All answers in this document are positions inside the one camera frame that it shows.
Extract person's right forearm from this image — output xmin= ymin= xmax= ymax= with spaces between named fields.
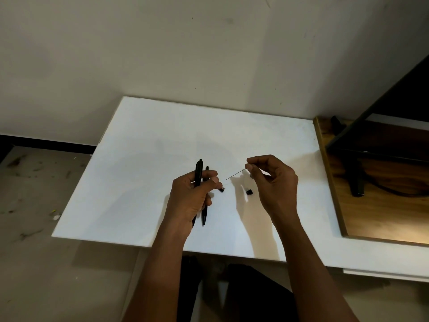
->
xmin=276 ymin=214 xmax=359 ymax=322

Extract black cable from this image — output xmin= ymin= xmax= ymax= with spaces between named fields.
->
xmin=363 ymin=173 xmax=429 ymax=198

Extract brown wooden board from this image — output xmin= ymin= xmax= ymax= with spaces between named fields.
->
xmin=313 ymin=116 xmax=429 ymax=247

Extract black television foot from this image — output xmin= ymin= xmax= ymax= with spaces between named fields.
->
xmin=331 ymin=115 xmax=365 ymax=198

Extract person's black trousers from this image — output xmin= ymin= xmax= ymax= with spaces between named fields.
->
xmin=176 ymin=256 xmax=299 ymax=322

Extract black mechanical pencil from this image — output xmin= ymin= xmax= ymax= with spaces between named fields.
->
xmin=201 ymin=165 xmax=210 ymax=227
xmin=191 ymin=159 xmax=204 ymax=229

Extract black skirting board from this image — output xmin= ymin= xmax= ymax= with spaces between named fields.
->
xmin=0 ymin=134 xmax=97 ymax=165

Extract person's left hand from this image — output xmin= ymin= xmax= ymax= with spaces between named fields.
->
xmin=163 ymin=170 xmax=223 ymax=238

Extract person's left forearm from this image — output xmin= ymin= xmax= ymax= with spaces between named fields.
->
xmin=122 ymin=226 xmax=193 ymax=322

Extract person's right hand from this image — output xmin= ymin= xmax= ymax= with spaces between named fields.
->
xmin=245 ymin=154 xmax=299 ymax=229

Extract black television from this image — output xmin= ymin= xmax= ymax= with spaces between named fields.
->
xmin=327 ymin=55 xmax=429 ymax=165

